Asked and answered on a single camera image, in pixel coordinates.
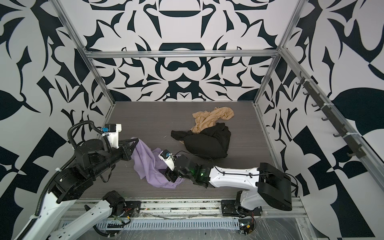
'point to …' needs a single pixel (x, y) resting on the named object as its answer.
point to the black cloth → (212, 142)
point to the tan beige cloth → (205, 119)
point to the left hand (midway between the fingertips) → (138, 137)
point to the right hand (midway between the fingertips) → (163, 165)
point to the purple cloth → (147, 164)
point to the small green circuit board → (246, 225)
